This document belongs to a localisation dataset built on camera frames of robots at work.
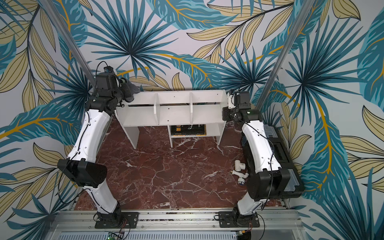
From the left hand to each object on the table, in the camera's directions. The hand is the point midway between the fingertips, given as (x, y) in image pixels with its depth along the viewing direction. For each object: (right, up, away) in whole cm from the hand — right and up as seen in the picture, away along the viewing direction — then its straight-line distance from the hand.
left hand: (127, 87), depth 76 cm
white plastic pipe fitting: (+61, -44, +14) cm, 76 cm away
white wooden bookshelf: (+31, -13, +10) cm, 35 cm away
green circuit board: (-4, -73, -5) cm, 73 cm away
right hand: (+52, -11, +4) cm, 53 cm away
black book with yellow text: (+31, -22, +16) cm, 41 cm away
